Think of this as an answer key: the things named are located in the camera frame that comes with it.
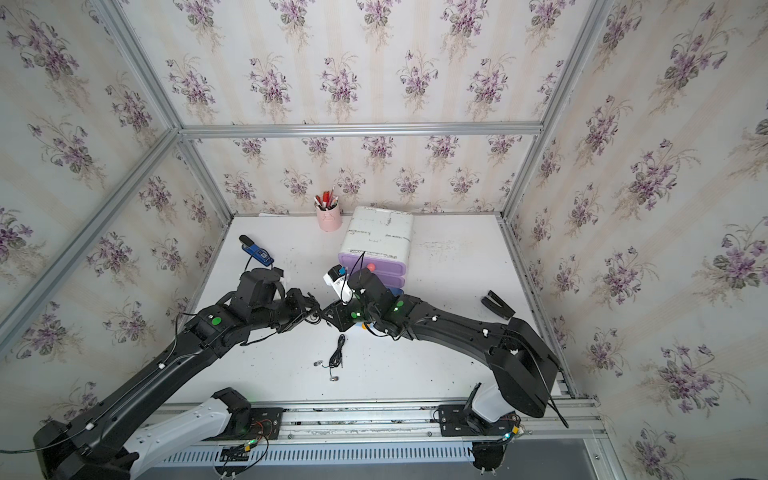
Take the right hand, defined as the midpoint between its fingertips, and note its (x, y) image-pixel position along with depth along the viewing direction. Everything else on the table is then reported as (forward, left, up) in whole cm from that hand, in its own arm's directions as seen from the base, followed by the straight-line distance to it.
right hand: (327, 313), depth 75 cm
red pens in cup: (+50, +9, -6) cm, 51 cm away
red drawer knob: (+13, -11, +2) cm, 17 cm away
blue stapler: (+30, +32, -14) cm, 46 cm away
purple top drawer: (+15, -6, +2) cm, 16 cm away
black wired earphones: (-2, +3, 0) cm, 4 cm away
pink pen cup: (+43, +7, -10) cm, 44 cm away
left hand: (0, 0, +3) cm, 3 cm away
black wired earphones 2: (-7, -1, -17) cm, 18 cm away
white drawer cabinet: (+21, -12, +5) cm, 25 cm away
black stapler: (+11, -50, -16) cm, 54 cm away
